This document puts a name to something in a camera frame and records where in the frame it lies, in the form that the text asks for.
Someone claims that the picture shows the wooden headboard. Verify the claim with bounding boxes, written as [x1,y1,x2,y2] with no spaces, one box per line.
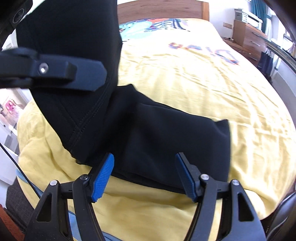
[117,0,210,24]

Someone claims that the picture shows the wooden drawer cabinet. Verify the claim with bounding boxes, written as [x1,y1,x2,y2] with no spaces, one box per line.
[223,20,267,67]

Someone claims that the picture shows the dark hanging bag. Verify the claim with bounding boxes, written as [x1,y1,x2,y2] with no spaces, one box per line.
[257,49,273,78]

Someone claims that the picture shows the white printer box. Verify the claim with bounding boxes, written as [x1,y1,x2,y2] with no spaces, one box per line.
[234,9,263,31]

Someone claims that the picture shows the glass top desk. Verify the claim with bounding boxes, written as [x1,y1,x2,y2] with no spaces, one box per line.
[261,37,296,73]

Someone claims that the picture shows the pink plastic stool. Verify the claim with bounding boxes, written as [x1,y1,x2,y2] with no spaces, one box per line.
[5,100,18,114]

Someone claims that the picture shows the black pants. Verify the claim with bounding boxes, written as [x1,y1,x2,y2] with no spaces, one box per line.
[16,1,230,193]

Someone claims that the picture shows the yellow cartoon bed cover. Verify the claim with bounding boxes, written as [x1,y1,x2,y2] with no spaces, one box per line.
[16,17,296,241]

